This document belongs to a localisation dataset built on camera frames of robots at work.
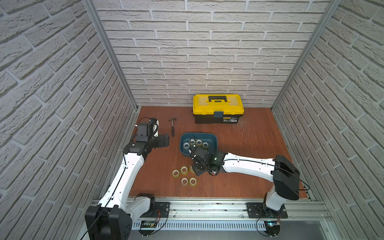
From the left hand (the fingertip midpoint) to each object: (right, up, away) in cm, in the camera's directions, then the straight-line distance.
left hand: (162, 134), depth 80 cm
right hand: (+19, -18, +1) cm, 26 cm away
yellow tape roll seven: (+12, -27, +3) cm, 30 cm away
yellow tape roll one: (+16, -7, +19) cm, 25 cm away
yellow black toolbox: (+33, +16, +20) cm, 42 cm away
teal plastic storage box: (+28, -4, +20) cm, 35 cm away
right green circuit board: (+56, -44, -10) cm, 72 cm away
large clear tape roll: (+12, -9, +17) cm, 22 cm away
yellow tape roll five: (+20, -8, +17) cm, 28 cm away
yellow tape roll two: (+6, -23, +5) cm, 25 cm away
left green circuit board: (-5, -44, -7) cm, 45 cm away
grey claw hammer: (+1, +4, +27) cm, 27 cm away
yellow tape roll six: (+24, -9, +17) cm, 31 cm away
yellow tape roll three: (+11, -22, +7) cm, 25 cm away
